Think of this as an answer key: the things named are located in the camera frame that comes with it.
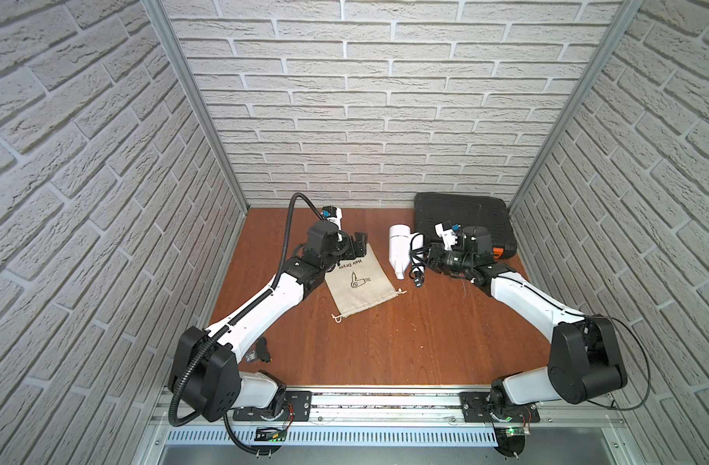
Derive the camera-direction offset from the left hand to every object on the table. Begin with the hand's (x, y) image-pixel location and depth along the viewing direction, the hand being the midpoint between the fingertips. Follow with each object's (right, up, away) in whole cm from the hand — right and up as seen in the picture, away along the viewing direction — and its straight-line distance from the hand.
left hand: (360, 232), depth 80 cm
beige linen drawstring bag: (-1, -18, +17) cm, 25 cm away
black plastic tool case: (+44, +10, +38) cm, 59 cm away
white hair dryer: (+14, -4, +4) cm, 15 cm away
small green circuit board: (-23, -52, -9) cm, 57 cm away
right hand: (+16, -7, +3) cm, 18 cm away
